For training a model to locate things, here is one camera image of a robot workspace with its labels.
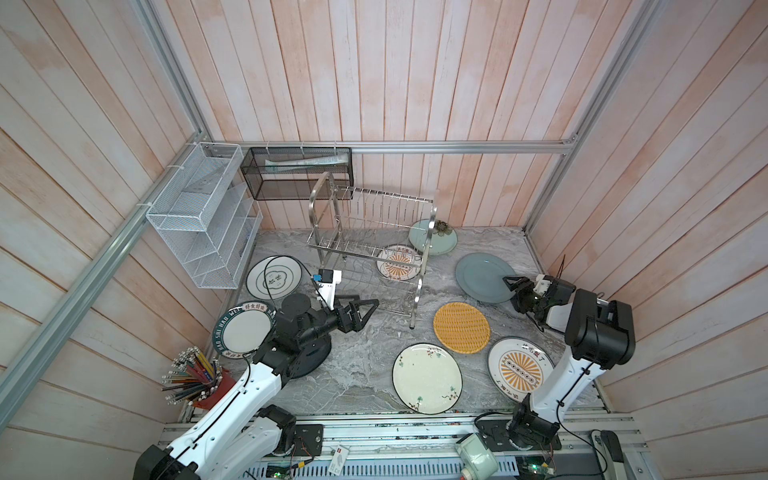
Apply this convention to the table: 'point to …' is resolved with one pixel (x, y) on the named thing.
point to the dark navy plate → (311, 356)
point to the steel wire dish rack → (370, 244)
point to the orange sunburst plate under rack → (398, 271)
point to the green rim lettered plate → (241, 330)
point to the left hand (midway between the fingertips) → (369, 307)
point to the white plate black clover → (273, 277)
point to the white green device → (478, 463)
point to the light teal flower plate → (444, 238)
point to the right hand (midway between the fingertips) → (505, 282)
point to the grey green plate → (481, 275)
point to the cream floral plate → (427, 378)
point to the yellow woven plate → (461, 327)
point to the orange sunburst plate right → (519, 366)
